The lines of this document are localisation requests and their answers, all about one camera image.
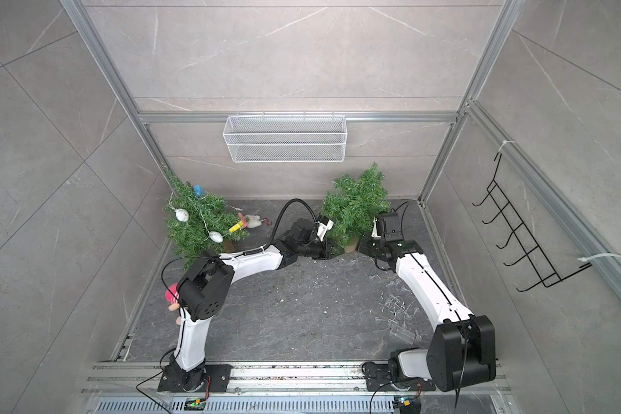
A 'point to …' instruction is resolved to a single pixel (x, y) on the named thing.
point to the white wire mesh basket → (285, 139)
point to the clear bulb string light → (394, 308)
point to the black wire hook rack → (542, 266)
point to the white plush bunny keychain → (254, 221)
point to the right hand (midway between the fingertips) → (363, 242)
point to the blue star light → (198, 191)
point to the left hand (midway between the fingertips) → (350, 249)
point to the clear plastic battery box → (403, 334)
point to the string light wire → (203, 220)
